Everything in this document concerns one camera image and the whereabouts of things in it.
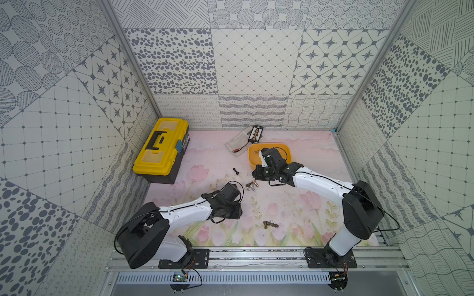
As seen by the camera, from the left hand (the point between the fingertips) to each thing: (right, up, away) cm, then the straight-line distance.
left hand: (242, 209), depth 84 cm
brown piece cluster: (+3, +10, +10) cm, 14 cm away
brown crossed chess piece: (+11, -6, -2) cm, 12 cm away
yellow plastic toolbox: (-39, +23, 0) cm, 45 cm away
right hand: (+6, +17, +3) cm, 18 cm away
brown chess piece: (+14, -6, -3) cm, 15 cm away
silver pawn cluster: (+5, +9, +10) cm, 14 cm away
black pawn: (-3, +15, +16) cm, 22 cm away
